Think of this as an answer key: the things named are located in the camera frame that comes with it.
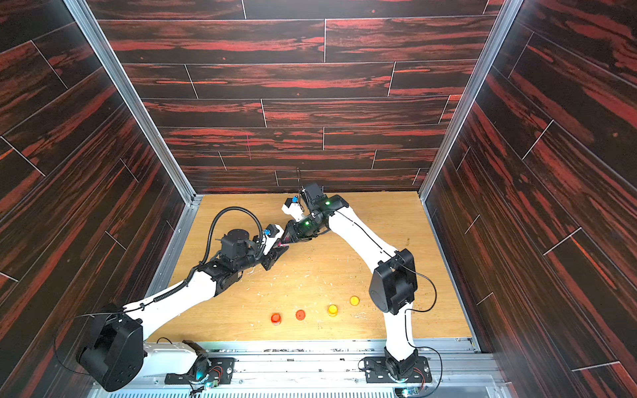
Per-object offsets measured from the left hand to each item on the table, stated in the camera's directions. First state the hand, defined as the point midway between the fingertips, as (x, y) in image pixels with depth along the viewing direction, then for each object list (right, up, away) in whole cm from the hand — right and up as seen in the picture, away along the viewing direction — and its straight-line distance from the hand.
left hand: (286, 243), depth 82 cm
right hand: (+1, +1, +2) cm, 2 cm away
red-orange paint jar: (-4, -26, +1) cm, 26 cm away
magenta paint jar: (-1, 0, -3) cm, 3 cm away
